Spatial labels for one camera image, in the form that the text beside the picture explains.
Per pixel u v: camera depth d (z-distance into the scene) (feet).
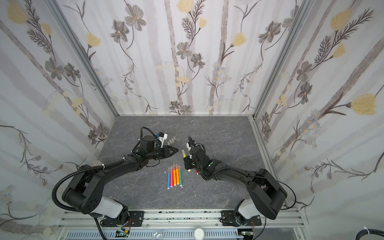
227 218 2.41
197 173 2.12
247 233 2.33
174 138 3.45
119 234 2.40
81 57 2.77
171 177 2.89
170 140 3.42
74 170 2.68
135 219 2.42
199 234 2.04
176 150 2.78
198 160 2.12
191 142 2.51
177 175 2.90
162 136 2.68
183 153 2.82
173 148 2.70
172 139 3.42
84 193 1.43
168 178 2.88
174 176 2.89
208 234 2.30
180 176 2.89
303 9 2.27
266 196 1.41
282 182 1.38
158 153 2.47
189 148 2.51
